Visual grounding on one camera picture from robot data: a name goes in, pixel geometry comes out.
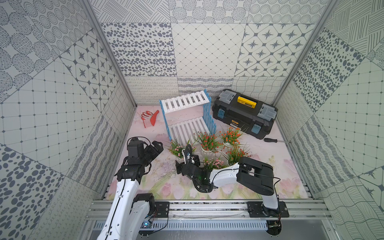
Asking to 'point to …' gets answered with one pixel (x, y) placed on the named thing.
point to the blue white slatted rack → (182, 132)
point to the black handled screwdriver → (270, 140)
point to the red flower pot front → (234, 155)
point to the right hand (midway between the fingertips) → (184, 158)
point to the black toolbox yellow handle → (246, 114)
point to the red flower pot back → (230, 136)
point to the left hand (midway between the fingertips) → (160, 147)
